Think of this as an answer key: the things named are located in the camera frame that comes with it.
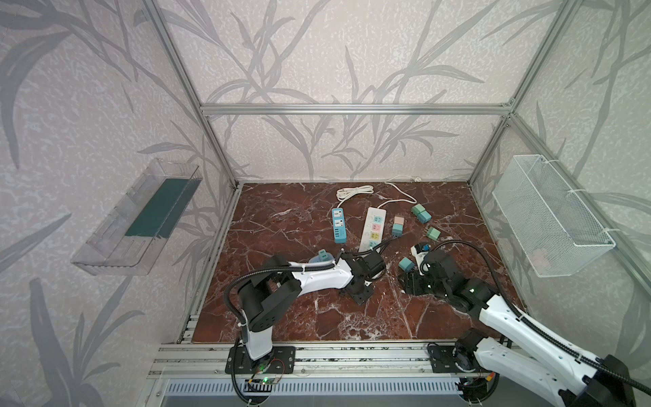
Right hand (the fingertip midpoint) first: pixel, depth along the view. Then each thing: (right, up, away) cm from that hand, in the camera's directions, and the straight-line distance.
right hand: (405, 268), depth 81 cm
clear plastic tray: (-75, +13, -17) cm, 78 cm away
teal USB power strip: (-22, +12, +21) cm, 33 cm away
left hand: (-13, -8, +6) cm, 16 cm away
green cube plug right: (+16, +9, +19) cm, 26 cm away
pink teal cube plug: (+2, +11, +20) cm, 24 cm away
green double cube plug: (+13, +17, +26) cm, 34 cm away
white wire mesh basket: (+32, +14, -20) cm, 40 cm away
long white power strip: (-8, +11, +20) cm, 24 cm away
